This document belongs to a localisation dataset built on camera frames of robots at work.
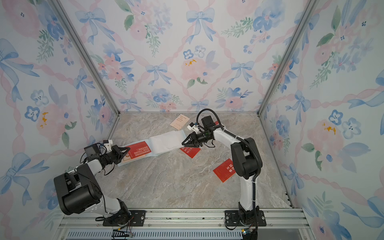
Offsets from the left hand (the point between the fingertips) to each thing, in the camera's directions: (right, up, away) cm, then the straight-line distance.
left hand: (130, 147), depth 89 cm
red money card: (+36, -3, +9) cm, 37 cm away
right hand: (+33, +2, -2) cm, 33 cm away
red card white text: (+4, -2, +2) cm, 5 cm away
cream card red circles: (-2, -6, +1) cm, 7 cm away
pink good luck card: (+28, +16, +25) cm, 40 cm away
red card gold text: (+57, -14, +1) cm, 59 cm away
